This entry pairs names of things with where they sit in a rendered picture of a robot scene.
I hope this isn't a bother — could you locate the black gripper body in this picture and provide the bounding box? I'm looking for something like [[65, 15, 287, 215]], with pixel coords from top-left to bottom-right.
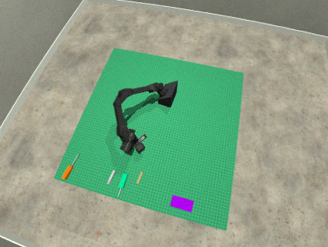
[[131, 137, 145, 153]]

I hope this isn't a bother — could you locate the green work mat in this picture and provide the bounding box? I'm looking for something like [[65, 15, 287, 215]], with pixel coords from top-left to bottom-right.
[[54, 48, 244, 231]]

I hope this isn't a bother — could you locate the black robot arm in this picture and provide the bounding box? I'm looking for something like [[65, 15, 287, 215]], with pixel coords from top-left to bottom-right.
[[113, 82, 168, 152]]

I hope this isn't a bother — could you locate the orange-handled screwdriver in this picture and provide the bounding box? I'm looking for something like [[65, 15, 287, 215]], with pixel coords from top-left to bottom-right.
[[62, 159, 76, 179]]

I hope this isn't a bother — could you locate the black strip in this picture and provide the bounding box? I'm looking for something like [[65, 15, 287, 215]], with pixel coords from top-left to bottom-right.
[[138, 134, 147, 142]]

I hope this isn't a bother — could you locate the purple rectangular block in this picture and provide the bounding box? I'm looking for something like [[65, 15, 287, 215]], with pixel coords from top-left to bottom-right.
[[170, 195, 194, 212]]

